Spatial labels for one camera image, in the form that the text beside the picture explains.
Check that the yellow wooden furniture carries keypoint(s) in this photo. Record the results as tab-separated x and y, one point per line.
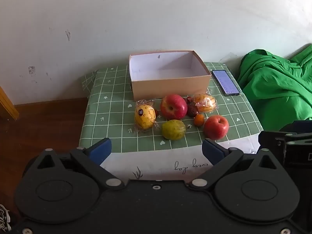
7	104

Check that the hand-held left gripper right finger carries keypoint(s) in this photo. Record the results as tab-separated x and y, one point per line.
210	151

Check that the small red date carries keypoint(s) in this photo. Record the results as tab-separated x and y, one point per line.
189	100

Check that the green checked tablecloth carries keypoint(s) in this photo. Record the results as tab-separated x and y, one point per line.
114	126

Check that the small orange tangerine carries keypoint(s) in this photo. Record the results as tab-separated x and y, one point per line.
199	120

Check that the green cloth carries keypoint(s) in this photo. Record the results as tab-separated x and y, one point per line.
275	90

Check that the plastic-wrapped yellow lemon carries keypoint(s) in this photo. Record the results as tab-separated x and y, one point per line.
204	103
145	114

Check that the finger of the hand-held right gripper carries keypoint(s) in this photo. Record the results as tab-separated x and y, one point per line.
268	140

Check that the green pear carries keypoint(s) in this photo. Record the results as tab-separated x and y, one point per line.
173	129

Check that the large red apple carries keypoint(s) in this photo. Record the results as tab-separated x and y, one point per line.
173	107

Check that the black and white sneaker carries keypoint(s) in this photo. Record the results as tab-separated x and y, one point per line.
4	218

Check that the cardboard box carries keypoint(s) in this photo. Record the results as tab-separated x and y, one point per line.
170	85

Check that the smartphone with lit screen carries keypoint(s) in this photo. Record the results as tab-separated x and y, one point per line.
225	81

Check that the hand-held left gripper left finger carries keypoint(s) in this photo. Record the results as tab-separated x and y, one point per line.
101	150

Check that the wrinkled brown date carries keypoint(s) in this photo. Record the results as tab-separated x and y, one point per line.
192	111

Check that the small red apple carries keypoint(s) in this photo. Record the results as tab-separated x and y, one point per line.
216	128

